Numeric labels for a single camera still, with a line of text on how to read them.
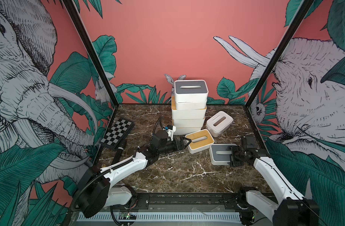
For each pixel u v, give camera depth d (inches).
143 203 29.1
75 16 28.3
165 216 27.6
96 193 15.8
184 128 38.5
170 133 29.2
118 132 38.8
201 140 37.1
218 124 38.6
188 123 35.8
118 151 35.5
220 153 35.8
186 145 27.5
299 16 28.5
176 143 27.1
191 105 30.1
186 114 33.3
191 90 29.3
